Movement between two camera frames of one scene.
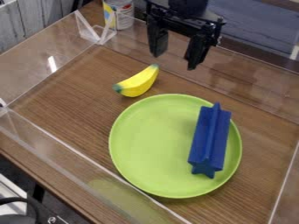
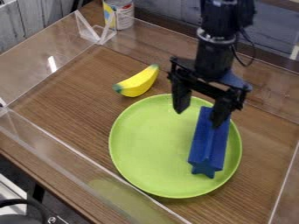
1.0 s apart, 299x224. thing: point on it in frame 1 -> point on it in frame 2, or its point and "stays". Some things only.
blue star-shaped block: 210,143 stays
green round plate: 150,147 stays
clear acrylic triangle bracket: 97,33 stays
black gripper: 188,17 -> 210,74
